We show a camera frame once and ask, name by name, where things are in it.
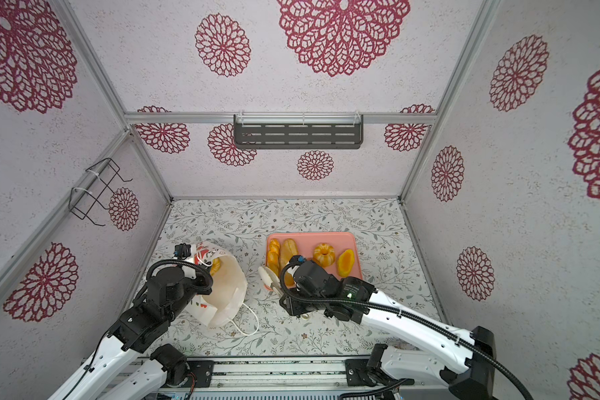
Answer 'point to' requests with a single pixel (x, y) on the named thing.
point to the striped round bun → (324, 254)
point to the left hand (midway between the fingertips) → (210, 268)
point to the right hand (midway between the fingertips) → (281, 299)
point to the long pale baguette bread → (288, 250)
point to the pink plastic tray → (306, 243)
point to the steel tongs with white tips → (267, 274)
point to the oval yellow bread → (345, 262)
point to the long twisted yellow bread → (273, 256)
